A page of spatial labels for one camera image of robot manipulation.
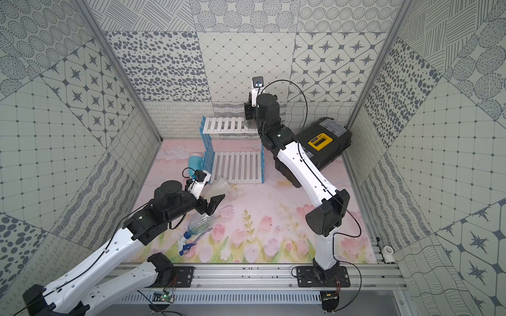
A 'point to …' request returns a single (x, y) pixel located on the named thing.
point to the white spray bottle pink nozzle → (218, 187)
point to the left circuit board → (161, 296)
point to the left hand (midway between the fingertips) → (212, 182)
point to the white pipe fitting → (388, 254)
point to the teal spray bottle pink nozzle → (196, 160)
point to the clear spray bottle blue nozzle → (199, 225)
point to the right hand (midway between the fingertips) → (254, 97)
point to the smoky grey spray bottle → (250, 124)
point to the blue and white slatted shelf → (235, 167)
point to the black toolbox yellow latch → (324, 139)
